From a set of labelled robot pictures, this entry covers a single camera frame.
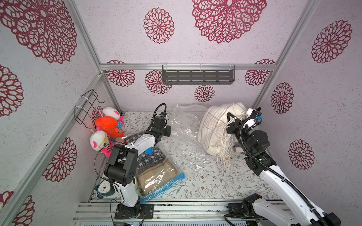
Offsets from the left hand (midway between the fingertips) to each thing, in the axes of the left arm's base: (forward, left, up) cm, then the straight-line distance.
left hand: (167, 127), depth 97 cm
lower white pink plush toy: (-18, +35, +10) cm, 41 cm away
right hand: (-14, -32, +29) cm, 45 cm away
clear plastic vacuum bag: (-8, -12, -11) cm, 18 cm away
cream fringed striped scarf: (-16, -27, +17) cm, 36 cm away
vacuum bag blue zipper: (-30, +6, -5) cm, 31 cm away
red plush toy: (-3, +37, +7) cm, 37 cm away
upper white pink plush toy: (+7, +38, +9) cm, 39 cm away
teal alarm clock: (-38, +32, -5) cm, 50 cm away
